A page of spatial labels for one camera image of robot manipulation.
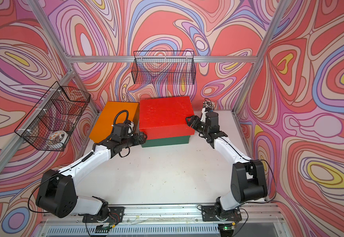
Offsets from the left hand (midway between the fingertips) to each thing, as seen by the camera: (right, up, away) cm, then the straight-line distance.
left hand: (142, 137), depth 87 cm
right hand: (+28, +8, +1) cm, 29 cm away
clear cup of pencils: (+42, +22, +12) cm, 49 cm away
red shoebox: (+11, +11, -2) cm, 16 cm away
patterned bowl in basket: (-37, +1, -17) cm, 41 cm away
